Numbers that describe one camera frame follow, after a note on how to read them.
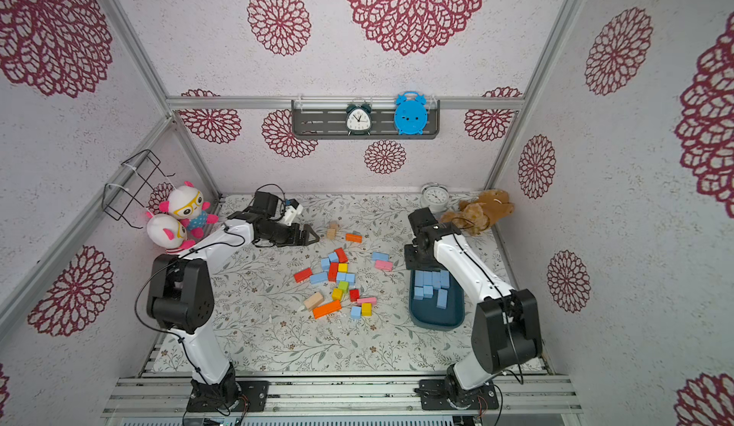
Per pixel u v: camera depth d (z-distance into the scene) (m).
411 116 0.90
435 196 1.16
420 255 0.72
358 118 0.90
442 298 0.90
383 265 1.00
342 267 0.95
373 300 0.90
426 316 0.85
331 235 1.06
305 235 0.83
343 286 0.92
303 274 0.98
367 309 0.87
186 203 0.93
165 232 0.83
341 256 1.00
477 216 0.95
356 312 0.86
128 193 0.76
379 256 1.02
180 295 0.50
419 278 0.95
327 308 0.89
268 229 0.74
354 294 0.92
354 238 1.07
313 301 0.90
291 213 0.87
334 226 1.08
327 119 0.94
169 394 0.75
